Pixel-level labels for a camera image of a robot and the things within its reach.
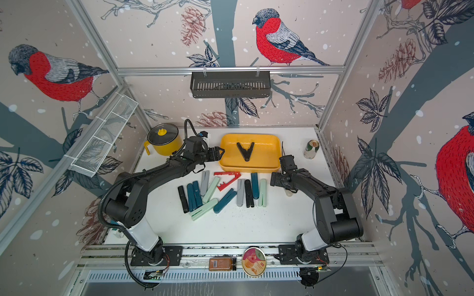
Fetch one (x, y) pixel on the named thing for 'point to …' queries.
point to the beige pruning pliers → (289, 193)
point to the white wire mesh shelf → (96, 149)
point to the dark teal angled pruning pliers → (224, 200)
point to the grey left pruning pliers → (205, 182)
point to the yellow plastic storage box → (264, 157)
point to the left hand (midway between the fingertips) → (222, 147)
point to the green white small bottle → (311, 147)
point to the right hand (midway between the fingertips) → (280, 179)
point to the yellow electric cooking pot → (165, 140)
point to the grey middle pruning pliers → (240, 195)
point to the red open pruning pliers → (223, 185)
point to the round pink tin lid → (253, 261)
